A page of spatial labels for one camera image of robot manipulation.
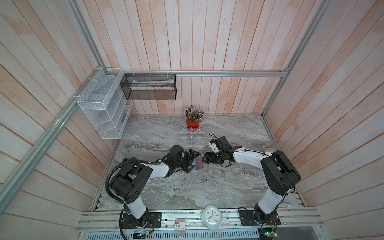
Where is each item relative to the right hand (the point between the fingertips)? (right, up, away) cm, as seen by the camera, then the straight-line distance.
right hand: (206, 159), depth 94 cm
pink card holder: (-5, -4, -2) cm, 6 cm away
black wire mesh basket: (-39, +50, +11) cm, 64 cm away
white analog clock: (0, -24, -22) cm, 32 cm away
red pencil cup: (-8, +21, +15) cm, 28 cm away
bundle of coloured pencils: (-8, +29, +8) cm, 31 cm away
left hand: (-5, 0, -6) cm, 8 cm away
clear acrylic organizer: (-9, +14, +7) cm, 18 cm away
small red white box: (-15, -28, -23) cm, 39 cm away
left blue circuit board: (-35, -32, -23) cm, 53 cm away
